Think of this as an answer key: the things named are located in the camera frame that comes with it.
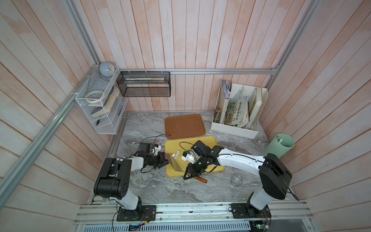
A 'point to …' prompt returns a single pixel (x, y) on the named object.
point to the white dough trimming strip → (177, 155)
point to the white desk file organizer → (257, 97)
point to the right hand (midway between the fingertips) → (186, 177)
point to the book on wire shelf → (107, 103)
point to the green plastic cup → (280, 145)
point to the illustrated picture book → (236, 111)
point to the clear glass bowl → (236, 180)
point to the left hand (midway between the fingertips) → (170, 161)
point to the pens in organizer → (216, 115)
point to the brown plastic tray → (183, 126)
